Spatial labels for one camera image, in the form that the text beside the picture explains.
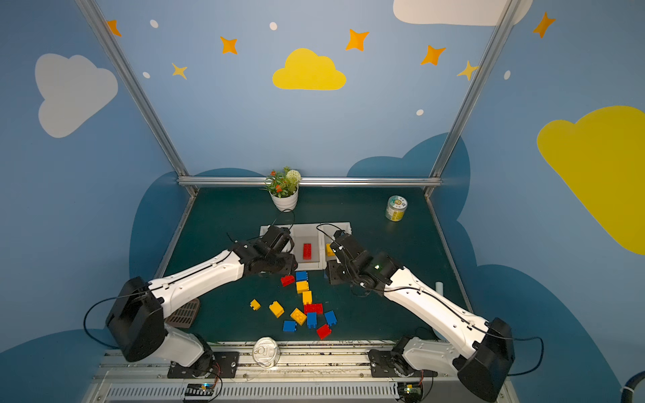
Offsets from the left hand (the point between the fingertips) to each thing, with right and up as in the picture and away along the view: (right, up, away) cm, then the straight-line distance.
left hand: (292, 262), depth 85 cm
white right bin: (+12, +10, +11) cm, 19 cm away
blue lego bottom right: (+13, -18, -2) cm, 22 cm away
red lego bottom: (+11, -22, -5) cm, 25 cm away
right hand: (+14, 0, -8) cm, 16 cm away
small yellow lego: (-13, -15, +1) cm, 20 cm away
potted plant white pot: (-6, +21, +24) cm, 32 cm away
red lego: (-2, -7, +4) cm, 9 cm away
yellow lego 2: (+5, -13, +2) cm, 14 cm away
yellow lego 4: (+2, -18, -1) cm, 18 cm away
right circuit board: (+37, -36, -11) cm, 53 cm away
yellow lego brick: (+12, +8, -24) cm, 28 cm away
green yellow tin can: (+42, +20, +20) cm, 50 cm away
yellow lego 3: (-5, -15, -1) cm, 16 cm away
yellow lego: (+3, -9, +4) cm, 10 cm away
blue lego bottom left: (0, -21, -3) cm, 21 cm away
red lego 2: (+7, -16, -1) cm, 17 cm away
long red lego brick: (+4, +2, +13) cm, 14 cm away
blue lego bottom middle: (+7, -18, -4) cm, 20 cm away
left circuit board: (-26, -36, -12) cm, 46 cm away
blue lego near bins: (+3, -6, +5) cm, 8 cm away
